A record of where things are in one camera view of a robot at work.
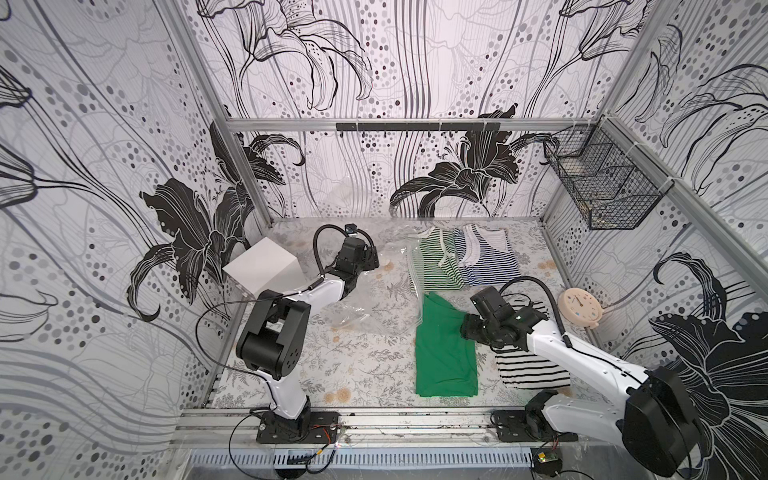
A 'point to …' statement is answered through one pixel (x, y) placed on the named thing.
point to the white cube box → (266, 266)
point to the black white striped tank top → (524, 370)
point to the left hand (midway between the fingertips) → (367, 254)
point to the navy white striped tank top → (484, 255)
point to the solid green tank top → (445, 361)
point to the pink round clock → (580, 307)
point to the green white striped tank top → (436, 266)
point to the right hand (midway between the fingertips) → (470, 328)
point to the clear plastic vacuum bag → (385, 296)
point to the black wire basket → (607, 172)
